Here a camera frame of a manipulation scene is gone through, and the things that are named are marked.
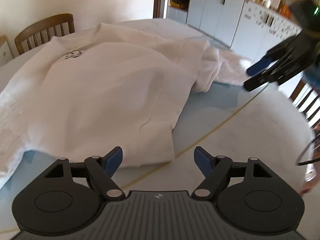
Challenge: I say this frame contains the white sideboard with drawers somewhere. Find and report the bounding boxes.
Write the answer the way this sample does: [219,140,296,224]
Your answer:
[0,35,13,67]

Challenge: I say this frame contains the white kitchen cabinets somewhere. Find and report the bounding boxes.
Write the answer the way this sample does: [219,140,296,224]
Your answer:
[167,0,302,61]

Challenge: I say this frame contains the blue printed tablecloth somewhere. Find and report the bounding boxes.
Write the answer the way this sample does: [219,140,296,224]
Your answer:
[0,82,271,193]

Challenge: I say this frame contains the black cable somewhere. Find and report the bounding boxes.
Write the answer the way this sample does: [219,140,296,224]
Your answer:
[297,137,320,167]

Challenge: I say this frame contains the white knit sweater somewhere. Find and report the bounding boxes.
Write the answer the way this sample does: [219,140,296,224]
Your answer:
[1,24,249,184]

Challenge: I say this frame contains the wooden chair right side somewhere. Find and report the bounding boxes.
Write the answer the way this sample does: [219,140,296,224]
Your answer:
[289,78,319,131]

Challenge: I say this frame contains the wooden chair at table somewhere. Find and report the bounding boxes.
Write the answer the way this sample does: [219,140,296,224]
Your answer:
[15,13,75,55]

